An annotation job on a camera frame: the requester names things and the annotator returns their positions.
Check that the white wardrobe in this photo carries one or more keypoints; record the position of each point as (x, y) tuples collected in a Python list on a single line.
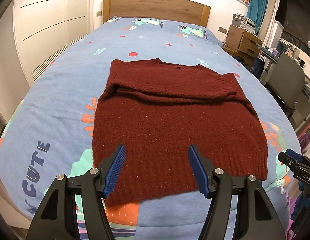
[(32, 34)]

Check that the blue cartoon print duvet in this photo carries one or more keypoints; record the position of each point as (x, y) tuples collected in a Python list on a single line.
[(50, 131)]

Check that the white printer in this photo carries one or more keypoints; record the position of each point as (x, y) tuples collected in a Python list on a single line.
[(243, 22)]

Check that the dark red knit sweater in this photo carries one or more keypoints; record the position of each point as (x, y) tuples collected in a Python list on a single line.
[(157, 110)]

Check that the wooden headboard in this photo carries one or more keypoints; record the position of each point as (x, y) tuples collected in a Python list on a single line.
[(174, 10)]

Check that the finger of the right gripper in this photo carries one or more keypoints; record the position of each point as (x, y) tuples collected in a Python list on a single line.
[(298, 157), (301, 171)]

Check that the wooden nightstand drawers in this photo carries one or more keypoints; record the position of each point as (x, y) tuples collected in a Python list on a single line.
[(242, 43)]

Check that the dark blue bag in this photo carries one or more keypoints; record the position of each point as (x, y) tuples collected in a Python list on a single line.
[(257, 67)]

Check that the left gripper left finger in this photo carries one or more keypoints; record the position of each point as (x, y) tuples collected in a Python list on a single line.
[(56, 216)]

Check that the teal curtain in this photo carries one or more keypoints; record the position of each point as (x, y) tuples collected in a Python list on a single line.
[(256, 11)]

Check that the grey-green desk chair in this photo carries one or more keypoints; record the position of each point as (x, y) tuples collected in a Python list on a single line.
[(286, 83)]

